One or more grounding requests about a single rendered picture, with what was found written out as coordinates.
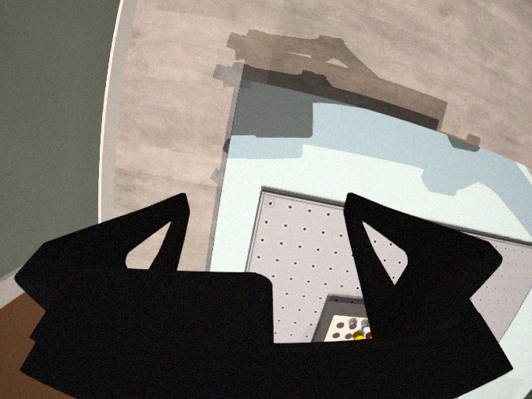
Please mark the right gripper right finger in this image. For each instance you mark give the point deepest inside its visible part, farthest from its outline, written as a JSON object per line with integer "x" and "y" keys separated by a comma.
{"x": 444, "y": 265}

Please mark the cream tube rack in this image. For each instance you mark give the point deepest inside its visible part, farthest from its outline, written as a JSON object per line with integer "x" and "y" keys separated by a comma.
{"x": 344, "y": 314}

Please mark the yellow-capped tube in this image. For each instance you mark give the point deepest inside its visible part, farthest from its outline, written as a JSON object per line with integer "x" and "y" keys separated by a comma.
{"x": 356, "y": 334}

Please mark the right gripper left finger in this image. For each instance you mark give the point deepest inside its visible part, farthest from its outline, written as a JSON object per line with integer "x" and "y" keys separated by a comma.
{"x": 108, "y": 243}

